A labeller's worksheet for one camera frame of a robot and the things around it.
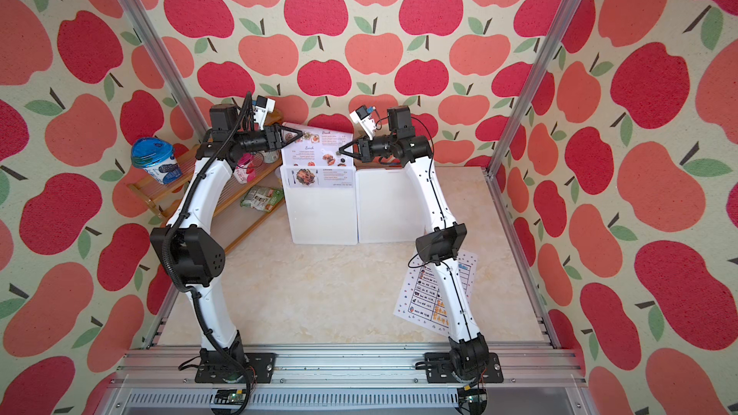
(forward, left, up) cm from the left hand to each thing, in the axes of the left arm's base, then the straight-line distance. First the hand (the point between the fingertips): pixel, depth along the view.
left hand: (302, 139), depth 79 cm
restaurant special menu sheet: (-2, -3, -6) cm, 7 cm away
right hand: (-2, -11, -5) cm, 12 cm away
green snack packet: (+6, +22, -33) cm, 40 cm away
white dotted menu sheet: (-32, -35, -36) cm, 60 cm away
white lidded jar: (+14, +17, -19) cm, 29 cm away
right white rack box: (-4, -26, -26) cm, 37 cm away
